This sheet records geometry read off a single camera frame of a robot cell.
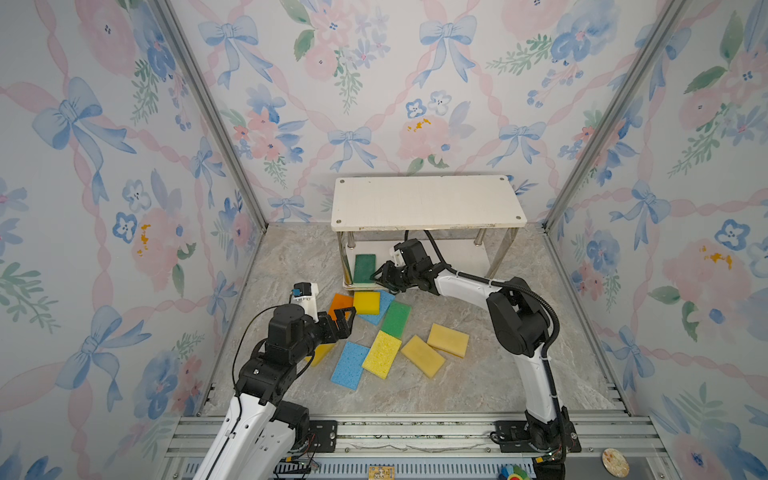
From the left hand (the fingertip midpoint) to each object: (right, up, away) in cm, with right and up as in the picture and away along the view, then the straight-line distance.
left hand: (341, 309), depth 74 cm
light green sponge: (+14, -6, +19) cm, 25 cm away
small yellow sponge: (+5, -2, +22) cm, 22 cm away
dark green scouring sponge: (+4, +9, +24) cm, 26 cm away
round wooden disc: (+65, -36, -3) cm, 74 cm away
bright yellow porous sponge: (+9, -15, +12) cm, 22 cm away
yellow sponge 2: (+21, -16, +12) cm, 29 cm away
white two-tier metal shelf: (+31, +21, 0) cm, 37 cm away
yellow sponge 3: (-3, -8, -9) cm, 12 cm away
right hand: (+6, +7, +21) cm, 23 cm away
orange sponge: (-4, -2, +24) cm, 24 cm away
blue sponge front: (+1, -18, +10) cm, 20 cm away
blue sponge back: (+11, -2, +24) cm, 26 cm away
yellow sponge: (+29, -12, +15) cm, 35 cm away
